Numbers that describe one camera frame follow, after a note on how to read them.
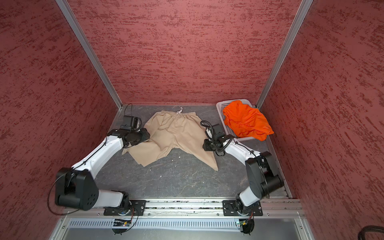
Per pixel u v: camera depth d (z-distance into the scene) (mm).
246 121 1055
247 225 711
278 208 760
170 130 1029
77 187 411
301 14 739
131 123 677
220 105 1120
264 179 465
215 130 724
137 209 731
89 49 874
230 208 738
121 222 722
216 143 667
